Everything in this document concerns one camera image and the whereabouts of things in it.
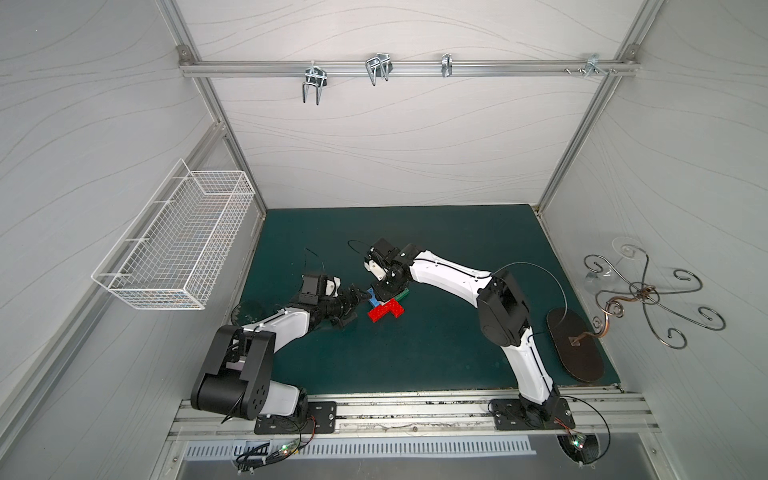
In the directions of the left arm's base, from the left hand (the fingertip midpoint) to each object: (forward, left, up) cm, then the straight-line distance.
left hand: (366, 304), depth 88 cm
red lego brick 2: (+1, -8, -3) cm, 8 cm away
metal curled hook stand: (-9, -62, +25) cm, 67 cm away
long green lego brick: (+6, -11, -5) cm, 14 cm away
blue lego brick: (+1, -2, +2) cm, 3 cm away
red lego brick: (-2, -2, -3) cm, 4 cm away
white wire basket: (-1, +44, +25) cm, 51 cm away
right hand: (+5, -4, -1) cm, 7 cm away
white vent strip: (-34, +3, -6) cm, 35 cm away
